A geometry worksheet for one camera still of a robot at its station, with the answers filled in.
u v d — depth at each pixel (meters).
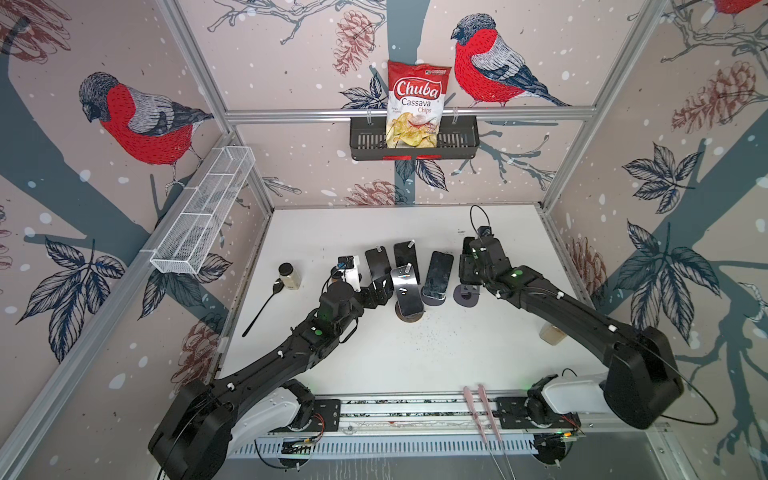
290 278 0.93
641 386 0.41
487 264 0.64
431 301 0.91
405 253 0.94
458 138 0.95
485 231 0.74
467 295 0.91
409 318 0.89
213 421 0.40
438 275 0.91
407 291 0.86
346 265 0.68
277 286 0.98
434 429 0.73
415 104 0.84
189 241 0.71
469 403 0.77
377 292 0.72
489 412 0.73
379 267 0.92
